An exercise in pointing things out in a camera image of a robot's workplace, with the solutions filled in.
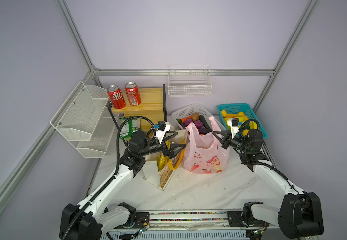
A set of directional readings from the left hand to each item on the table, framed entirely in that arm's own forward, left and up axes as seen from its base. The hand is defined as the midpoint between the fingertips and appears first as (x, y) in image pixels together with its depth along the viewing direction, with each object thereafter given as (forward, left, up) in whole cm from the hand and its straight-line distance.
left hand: (180, 139), depth 67 cm
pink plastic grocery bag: (-1, -12, -10) cm, 16 cm away
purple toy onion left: (+37, -7, -27) cm, 46 cm away
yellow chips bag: (-3, +9, -14) cm, 17 cm away
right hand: (+8, -18, -5) cm, 20 cm away
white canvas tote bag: (-10, +10, -21) cm, 25 cm away
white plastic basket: (+46, -7, -25) cm, 53 cm away
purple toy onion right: (+33, -15, -26) cm, 44 cm away
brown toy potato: (+40, -13, -25) cm, 49 cm away
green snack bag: (+17, +30, -12) cm, 36 cm away
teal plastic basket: (+47, -53, -23) cm, 74 cm away
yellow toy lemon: (+43, -35, -25) cm, 61 cm away
